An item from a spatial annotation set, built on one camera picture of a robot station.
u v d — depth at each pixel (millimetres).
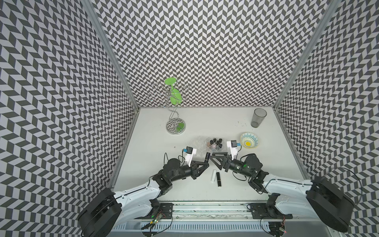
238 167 658
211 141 912
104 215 409
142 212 596
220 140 914
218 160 745
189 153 695
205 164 721
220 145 892
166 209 724
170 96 835
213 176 840
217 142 911
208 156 722
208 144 912
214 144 903
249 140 980
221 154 740
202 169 708
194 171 655
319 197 417
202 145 932
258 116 969
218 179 825
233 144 680
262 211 730
